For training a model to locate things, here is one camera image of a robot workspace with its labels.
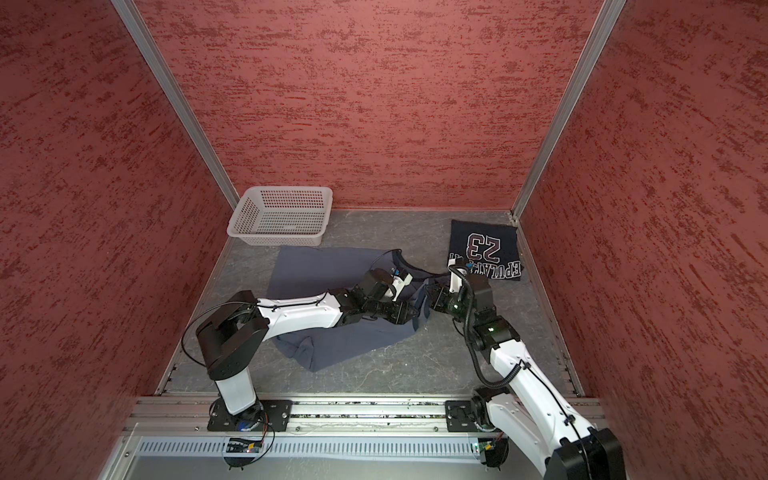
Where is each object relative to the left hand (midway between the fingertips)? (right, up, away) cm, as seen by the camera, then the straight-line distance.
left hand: (412, 316), depth 84 cm
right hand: (+2, +7, -4) cm, 9 cm away
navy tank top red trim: (+29, +18, +23) cm, 41 cm away
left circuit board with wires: (-44, -31, -11) cm, 55 cm away
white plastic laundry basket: (-47, +31, +26) cm, 62 cm away
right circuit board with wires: (+20, -30, -12) cm, 38 cm away
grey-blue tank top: (-29, +11, +22) cm, 38 cm away
